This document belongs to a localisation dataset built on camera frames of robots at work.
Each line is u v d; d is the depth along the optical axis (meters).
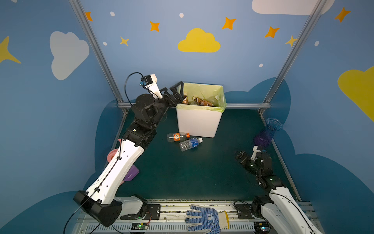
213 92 0.98
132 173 0.87
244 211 0.75
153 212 0.74
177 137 0.98
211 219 0.72
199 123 0.93
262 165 0.61
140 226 0.70
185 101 1.01
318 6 0.70
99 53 0.86
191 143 0.96
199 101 0.98
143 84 0.49
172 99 0.52
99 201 0.37
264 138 1.04
